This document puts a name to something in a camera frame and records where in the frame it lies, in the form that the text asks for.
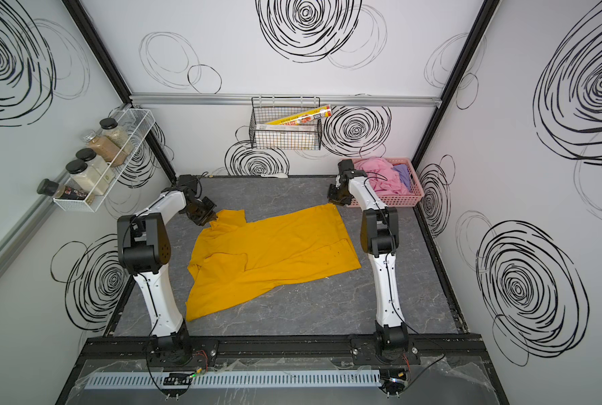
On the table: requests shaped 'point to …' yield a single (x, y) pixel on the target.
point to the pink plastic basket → (413, 198)
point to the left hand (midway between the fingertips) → (216, 213)
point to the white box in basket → (309, 128)
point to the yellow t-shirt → (234, 261)
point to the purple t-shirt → (404, 172)
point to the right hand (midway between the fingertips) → (334, 198)
